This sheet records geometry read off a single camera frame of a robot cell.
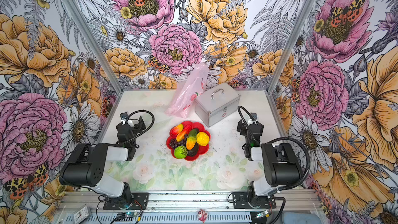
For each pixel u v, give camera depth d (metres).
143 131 0.71
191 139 0.85
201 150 0.89
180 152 0.80
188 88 0.93
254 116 0.80
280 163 0.46
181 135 0.92
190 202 0.75
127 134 0.71
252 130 0.78
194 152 0.85
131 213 0.71
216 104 0.94
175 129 0.93
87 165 0.47
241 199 0.74
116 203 0.69
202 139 0.87
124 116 0.78
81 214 0.69
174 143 0.89
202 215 0.67
